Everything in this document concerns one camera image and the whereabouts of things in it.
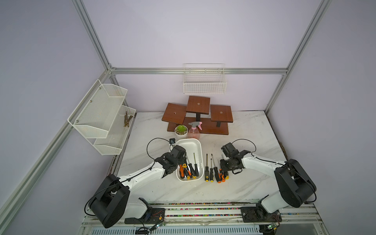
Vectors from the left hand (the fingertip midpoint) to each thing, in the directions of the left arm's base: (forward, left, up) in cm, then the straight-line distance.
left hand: (177, 155), depth 88 cm
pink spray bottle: (+17, -11, +1) cm, 20 cm away
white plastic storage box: (+6, -9, 0) cm, 11 cm away
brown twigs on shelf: (+24, +36, +7) cm, 43 cm away
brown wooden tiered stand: (+20, -23, +9) cm, 32 cm away
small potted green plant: (+17, -2, +1) cm, 17 cm away
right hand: (-4, -30, -8) cm, 32 cm away
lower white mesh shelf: (+6, +39, +5) cm, 40 cm away
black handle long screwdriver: (-6, -12, -5) cm, 15 cm away
